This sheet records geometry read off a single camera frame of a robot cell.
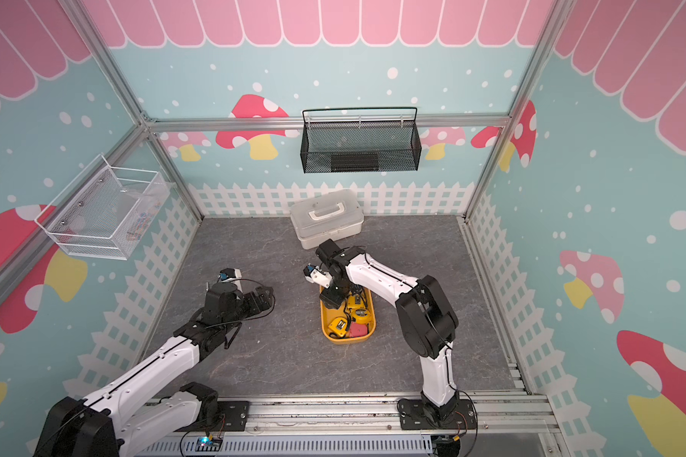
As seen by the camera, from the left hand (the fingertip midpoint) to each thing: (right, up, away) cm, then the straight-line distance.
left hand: (262, 297), depth 86 cm
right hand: (+22, 0, +4) cm, 22 cm away
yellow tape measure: (+31, -6, +1) cm, 31 cm away
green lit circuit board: (-10, -35, -13) cm, 39 cm away
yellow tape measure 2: (+23, -9, +2) cm, 25 cm away
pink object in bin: (+29, -10, +1) cm, 31 cm away
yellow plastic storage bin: (+29, -2, +8) cm, 30 cm away
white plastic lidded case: (+19, +27, +18) cm, 37 cm away
